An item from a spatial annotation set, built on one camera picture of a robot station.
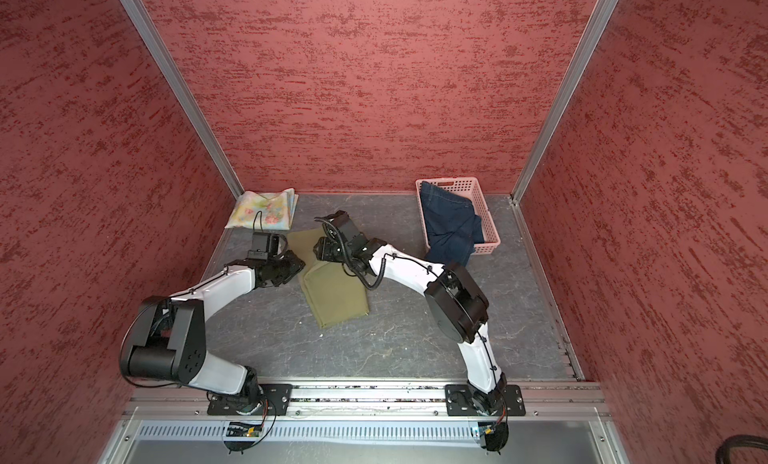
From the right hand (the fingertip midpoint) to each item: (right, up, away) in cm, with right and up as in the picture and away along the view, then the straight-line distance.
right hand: (319, 254), depth 87 cm
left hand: (-7, -6, +6) cm, 11 cm away
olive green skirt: (+4, -14, +5) cm, 15 cm away
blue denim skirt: (+44, +7, +20) cm, 49 cm away
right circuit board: (+47, -42, -15) cm, 65 cm away
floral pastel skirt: (-23, +15, +27) cm, 38 cm away
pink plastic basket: (+54, +23, +34) cm, 68 cm away
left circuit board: (-16, -42, -14) cm, 47 cm away
